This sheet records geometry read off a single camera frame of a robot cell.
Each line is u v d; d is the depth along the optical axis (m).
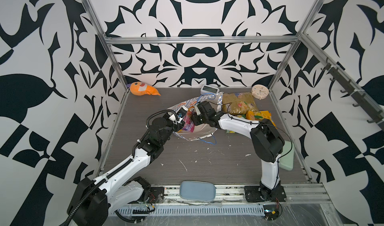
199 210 0.71
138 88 1.08
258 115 0.99
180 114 0.61
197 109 0.77
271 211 0.71
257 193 0.73
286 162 0.81
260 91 1.15
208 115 0.73
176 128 0.62
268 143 0.51
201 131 0.94
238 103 1.05
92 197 0.39
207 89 1.16
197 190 0.74
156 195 0.74
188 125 0.93
